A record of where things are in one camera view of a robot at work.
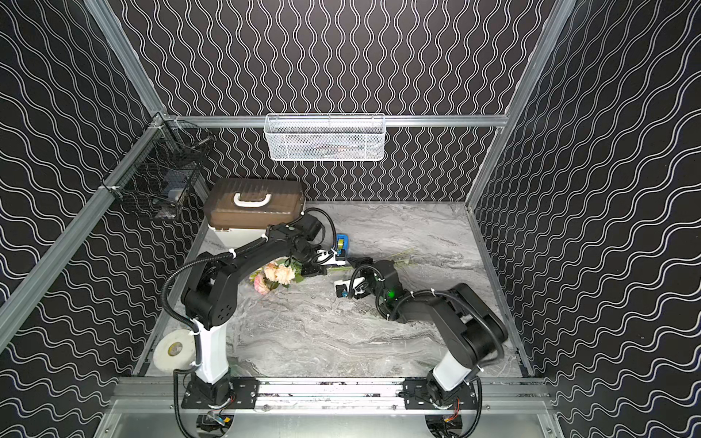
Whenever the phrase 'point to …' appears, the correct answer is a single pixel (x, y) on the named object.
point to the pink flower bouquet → (287, 272)
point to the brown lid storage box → (253, 203)
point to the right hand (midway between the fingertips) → (354, 261)
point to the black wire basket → (158, 171)
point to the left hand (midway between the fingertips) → (322, 263)
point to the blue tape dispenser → (342, 245)
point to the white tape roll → (174, 349)
